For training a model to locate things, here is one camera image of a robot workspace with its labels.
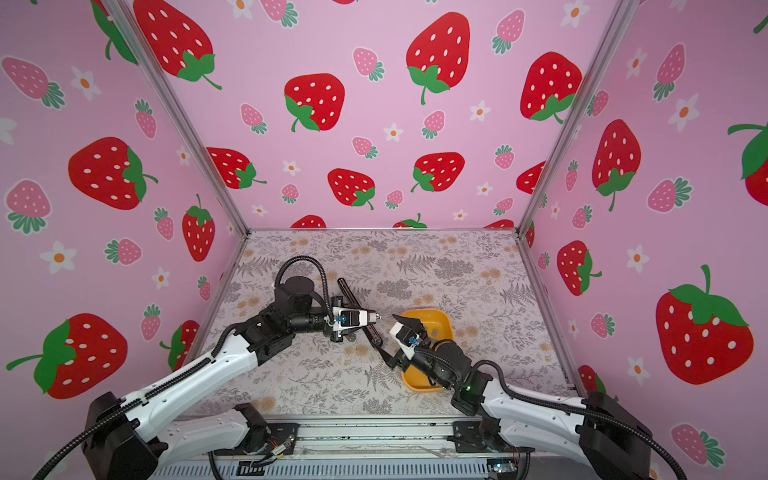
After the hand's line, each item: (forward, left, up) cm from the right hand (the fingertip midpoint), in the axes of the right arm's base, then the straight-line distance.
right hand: (385, 329), depth 72 cm
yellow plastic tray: (+12, -14, -19) cm, 27 cm away
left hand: (+2, +3, +5) cm, 6 cm away
